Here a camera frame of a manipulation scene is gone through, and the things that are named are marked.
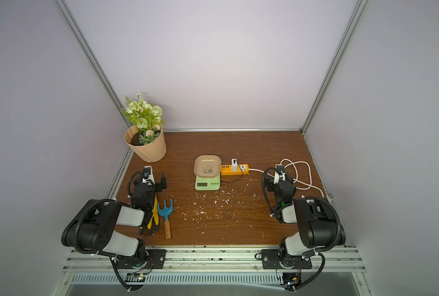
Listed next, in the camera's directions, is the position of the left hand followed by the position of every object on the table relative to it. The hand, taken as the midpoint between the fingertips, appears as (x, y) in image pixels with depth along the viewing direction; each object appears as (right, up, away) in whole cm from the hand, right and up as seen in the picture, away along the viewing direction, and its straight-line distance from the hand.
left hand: (154, 171), depth 90 cm
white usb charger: (+40, +3, +5) cm, 41 cm away
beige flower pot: (-3, +10, +6) cm, 12 cm away
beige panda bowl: (+26, +2, +8) cm, 27 cm away
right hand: (+62, +1, +1) cm, 62 cm away
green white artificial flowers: (-4, +27, 0) cm, 27 cm away
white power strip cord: (+73, -5, +5) cm, 73 cm away
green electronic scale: (+26, -7, +5) cm, 28 cm away
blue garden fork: (+7, -19, -4) cm, 20 cm away
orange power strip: (+36, 0, +9) cm, 37 cm away
